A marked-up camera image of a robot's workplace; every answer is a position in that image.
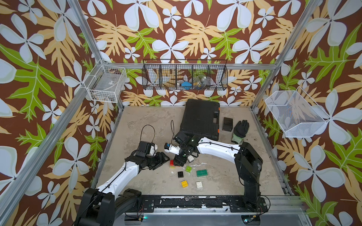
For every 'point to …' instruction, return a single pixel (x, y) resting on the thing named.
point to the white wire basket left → (104, 83)
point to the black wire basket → (187, 75)
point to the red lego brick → (171, 163)
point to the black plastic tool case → (201, 118)
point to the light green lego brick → (188, 169)
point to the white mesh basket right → (297, 115)
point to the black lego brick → (180, 174)
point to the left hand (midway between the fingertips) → (167, 159)
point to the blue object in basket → (186, 84)
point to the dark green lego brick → (201, 173)
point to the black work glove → (240, 130)
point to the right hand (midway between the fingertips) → (175, 157)
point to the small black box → (227, 124)
